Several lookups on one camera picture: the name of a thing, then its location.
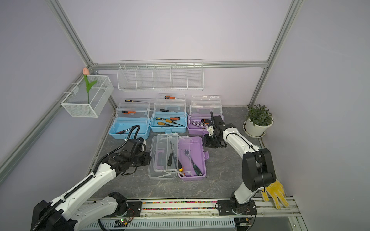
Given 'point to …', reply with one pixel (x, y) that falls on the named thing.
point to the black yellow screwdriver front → (179, 166)
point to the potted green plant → (259, 119)
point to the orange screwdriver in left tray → (128, 112)
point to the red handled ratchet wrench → (124, 131)
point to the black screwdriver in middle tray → (164, 110)
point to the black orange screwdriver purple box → (205, 121)
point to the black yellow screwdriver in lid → (133, 101)
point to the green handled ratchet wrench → (197, 170)
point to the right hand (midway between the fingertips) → (205, 144)
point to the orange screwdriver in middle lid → (169, 97)
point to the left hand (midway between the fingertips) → (150, 159)
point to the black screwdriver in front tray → (170, 157)
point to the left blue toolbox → (128, 115)
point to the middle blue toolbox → (170, 115)
